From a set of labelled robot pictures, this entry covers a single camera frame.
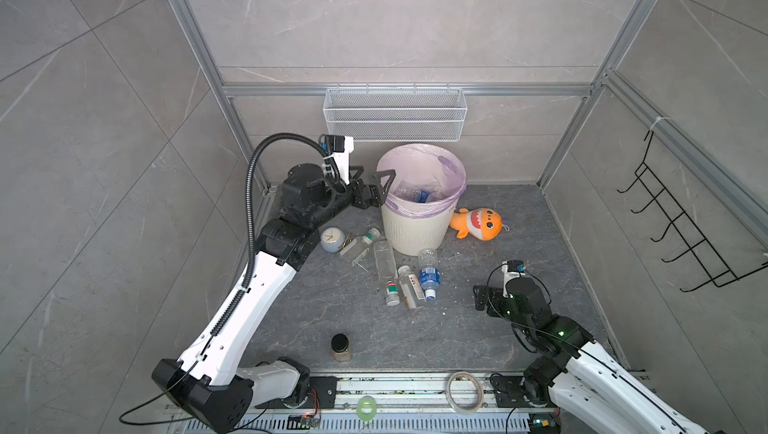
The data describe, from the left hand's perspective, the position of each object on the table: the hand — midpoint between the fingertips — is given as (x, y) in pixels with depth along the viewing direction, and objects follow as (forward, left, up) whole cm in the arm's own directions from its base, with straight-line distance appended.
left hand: (377, 165), depth 62 cm
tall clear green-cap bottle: (-3, -2, -42) cm, 42 cm away
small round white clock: (+9, +17, -41) cm, 45 cm away
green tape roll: (-39, +4, -46) cm, 60 cm away
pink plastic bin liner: (+23, -14, -21) cm, 35 cm away
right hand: (-13, -30, -35) cm, 47 cm away
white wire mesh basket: (+42, -7, -15) cm, 45 cm away
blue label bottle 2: (-6, -15, -39) cm, 42 cm away
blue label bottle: (+19, -15, -31) cm, 39 cm away
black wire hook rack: (-9, -70, -11) cm, 71 cm away
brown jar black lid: (-26, +11, -36) cm, 45 cm away
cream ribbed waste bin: (+3, -9, -31) cm, 32 cm away
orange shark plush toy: (+10, -34, -37) cm, 51 cm away
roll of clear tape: (-39, -24, -44) cm, 64 cm away
